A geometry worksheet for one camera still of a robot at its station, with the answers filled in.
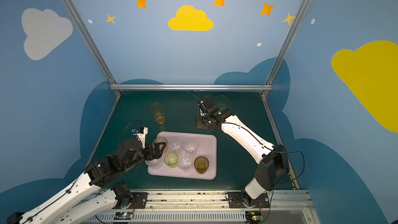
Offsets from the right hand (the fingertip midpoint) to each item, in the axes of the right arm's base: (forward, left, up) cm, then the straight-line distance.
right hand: (200, 119), depth 82 cm
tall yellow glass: (+12, +28, -9) cm, 32 cm away
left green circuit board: (-43, +34, -19) cm, 58 cm away
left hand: (-16, +18, 0) cm, 24 cm away
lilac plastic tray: (-6, -4, -20) cm, 22 cm away
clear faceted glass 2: (-17, +7, -17) cm, 25 cm away
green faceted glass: (-16, +16, -18) cm, 29 cm away
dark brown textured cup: (-18, -1, -18) cm, 25 cm away
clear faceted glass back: (-9, +6, -16) cm, 19 cm away
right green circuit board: (-40, -27, -20) cm, 52 cm away
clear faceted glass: (-19, +25, -19) cm, 36 cm away
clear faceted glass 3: (-8, +14, -19) cm, 25 cm away
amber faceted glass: (-2, +26, -22) cm, 34 cm away
